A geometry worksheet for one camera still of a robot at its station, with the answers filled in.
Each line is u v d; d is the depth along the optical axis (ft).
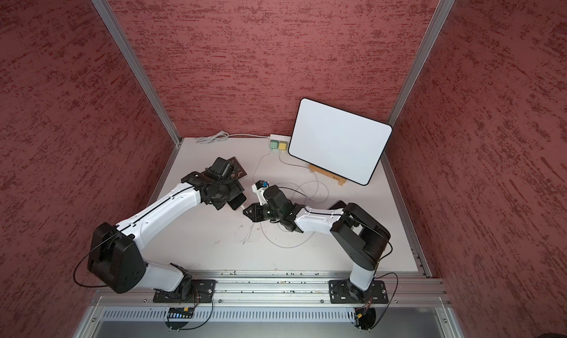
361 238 1.53
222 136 3.92
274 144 3.85
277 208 2.20
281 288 2.49
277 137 3.86
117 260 1.34
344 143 2.89
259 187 2.55
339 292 2.41
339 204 3.11
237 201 2.55
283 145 3.77
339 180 3.29
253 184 2.60
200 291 2.41
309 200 3.19
